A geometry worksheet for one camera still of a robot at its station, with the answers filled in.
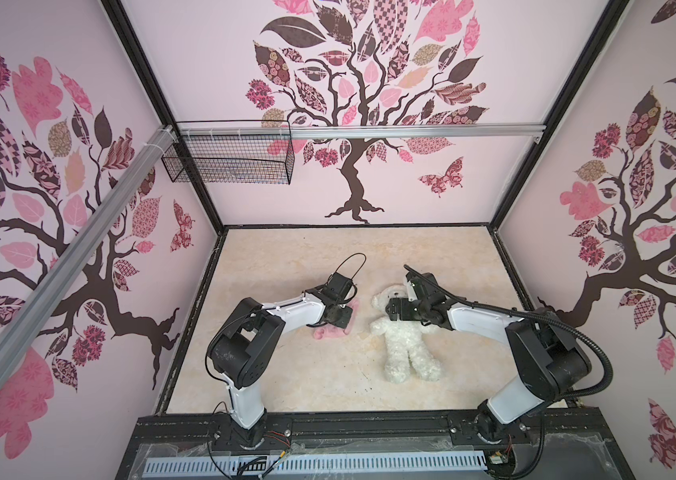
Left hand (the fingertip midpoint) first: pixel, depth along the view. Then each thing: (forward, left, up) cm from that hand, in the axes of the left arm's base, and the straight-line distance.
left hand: (340, 318), depth 94 cm
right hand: (+3, -19, +3) cm, 20 cm away
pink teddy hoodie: (-5, +4, +2) cm, 7 cm away
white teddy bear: (-10, -18, +7) cm, 22 cm away
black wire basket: (+42, +36, +34) cm, 65 cm away
